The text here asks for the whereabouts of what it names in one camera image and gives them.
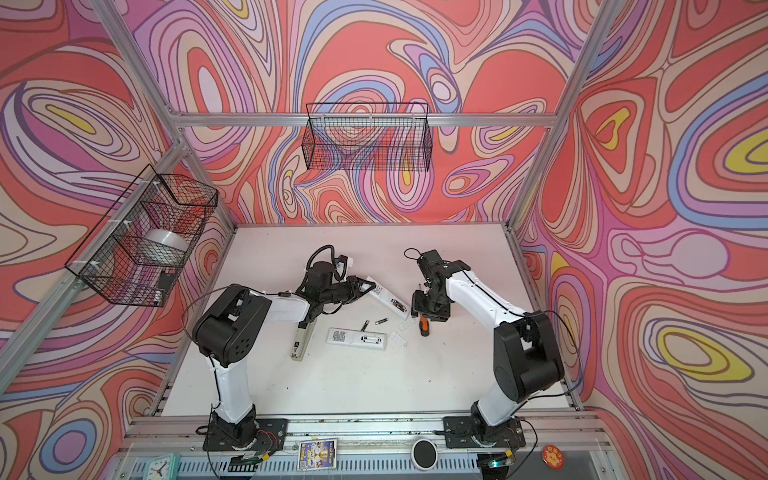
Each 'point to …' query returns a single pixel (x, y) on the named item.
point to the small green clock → (164, 467)
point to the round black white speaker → (424, 454)
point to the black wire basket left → (137, 251)
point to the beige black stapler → (301, 339)
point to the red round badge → (552, 457)
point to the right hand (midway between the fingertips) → (424, 321)
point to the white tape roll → (165, 242)
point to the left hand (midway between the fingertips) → (376, 285)
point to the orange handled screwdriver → (424, 326)
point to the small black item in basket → (166, 280)
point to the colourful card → (317, 455)
